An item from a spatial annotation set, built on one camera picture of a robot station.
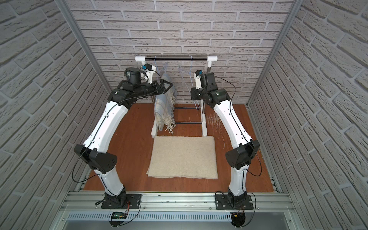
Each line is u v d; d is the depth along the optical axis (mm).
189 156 881
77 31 779
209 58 724
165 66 972
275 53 862
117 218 716
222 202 728
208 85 568
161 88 624
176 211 721
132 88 544
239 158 475
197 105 1223
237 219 696
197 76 678
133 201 729
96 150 445
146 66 631
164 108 874
